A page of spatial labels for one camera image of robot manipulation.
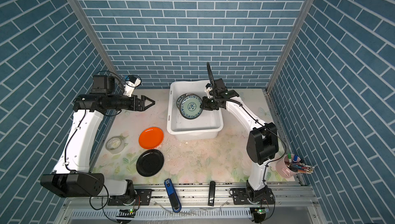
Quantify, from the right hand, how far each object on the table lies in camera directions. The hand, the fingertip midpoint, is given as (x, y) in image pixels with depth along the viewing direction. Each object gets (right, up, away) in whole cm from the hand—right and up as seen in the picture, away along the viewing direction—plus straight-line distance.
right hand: (199, 104), depth 87 cm
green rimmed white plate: (-15, +5, +25) cm, 29 cm away
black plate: (-27, -32, -3) cm, 42 cm away
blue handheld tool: (-11, -46, -16) cm, 50 cm away
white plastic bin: (+5, -14, +12) cm, 19 cm away
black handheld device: (+6, -44, -16) cm, 47 cm away
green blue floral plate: (-6, -2, +2) cm, 6 cm away
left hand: (-23, +2, -16) cm, 29 cm away
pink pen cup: (+45, -30, -12) cm, 56 cm away
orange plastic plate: (-30, -21, +6) cm, 37 cm away
